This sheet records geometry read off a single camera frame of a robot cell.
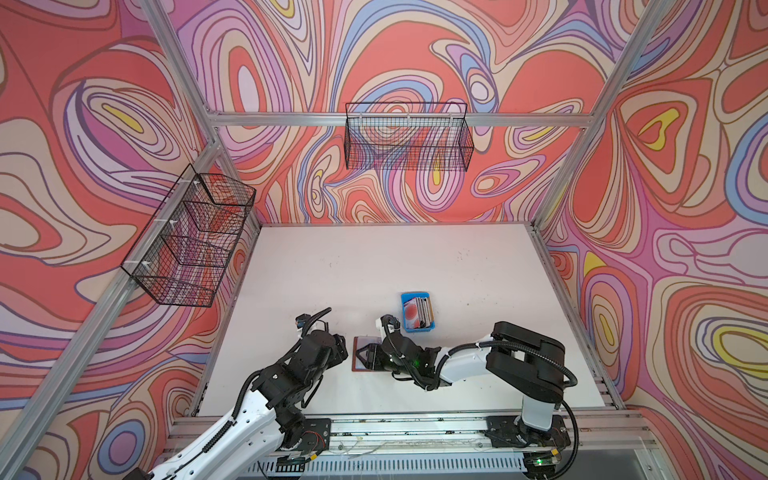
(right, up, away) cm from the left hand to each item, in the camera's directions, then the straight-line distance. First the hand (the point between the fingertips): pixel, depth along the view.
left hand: (344, 341), depth 81 cm
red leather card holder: (+3, -2, +7) cm, 9 cm away
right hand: (+5, -7, +4) cm, 9 cm away
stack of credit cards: (+22, +6, +10) cm, 25 cm away
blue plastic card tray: (+19, +10, +15) cm, 26 cm away
